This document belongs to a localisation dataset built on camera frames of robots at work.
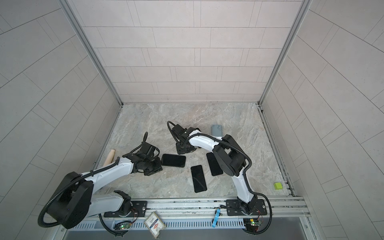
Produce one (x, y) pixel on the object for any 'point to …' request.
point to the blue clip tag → (215, 221)
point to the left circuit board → (125, 225)
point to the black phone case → (173, 160)
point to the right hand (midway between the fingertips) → (181, 152)
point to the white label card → (154, 224)
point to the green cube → (278, 185)
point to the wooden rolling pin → (109, 157)
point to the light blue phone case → (217, 130)
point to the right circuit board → (252, 224)
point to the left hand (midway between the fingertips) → (167, 166)
